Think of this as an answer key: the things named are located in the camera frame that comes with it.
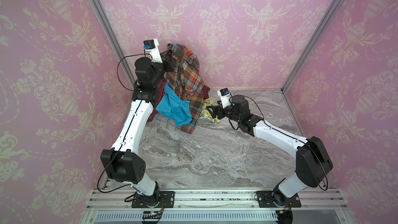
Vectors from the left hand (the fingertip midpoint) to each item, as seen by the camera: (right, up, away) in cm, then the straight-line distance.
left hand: (172, 50), depth 67 cm
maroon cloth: (-11, -17, +19) cm, 28 cm away
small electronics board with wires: (-11, -76, +6) cm, 77 cm away
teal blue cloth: (-4, -26, +20) cm, 33 cm away
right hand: (+19, -23, +15) cm, 33 cm away
